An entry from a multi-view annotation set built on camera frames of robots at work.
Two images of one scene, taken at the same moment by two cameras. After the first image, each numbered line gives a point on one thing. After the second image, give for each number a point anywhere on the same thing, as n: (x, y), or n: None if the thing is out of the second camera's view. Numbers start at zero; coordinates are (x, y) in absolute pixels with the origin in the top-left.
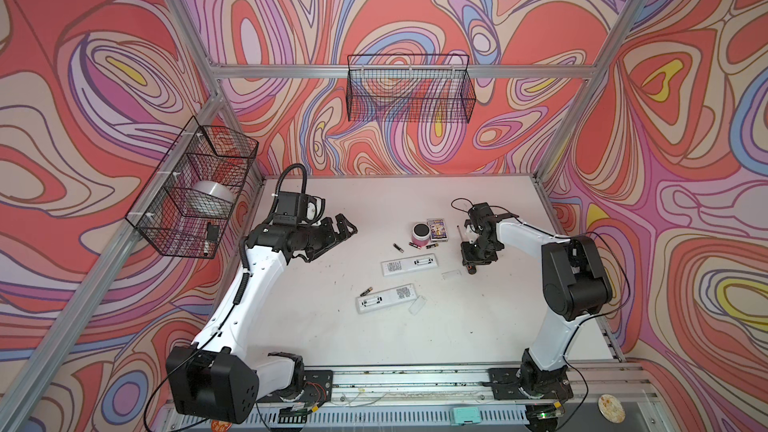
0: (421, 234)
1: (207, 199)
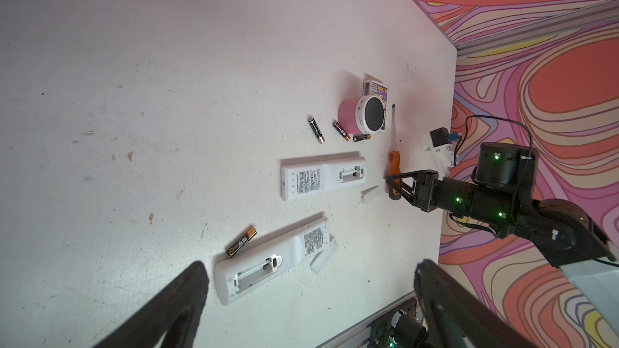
0: (362, 114)
1: None
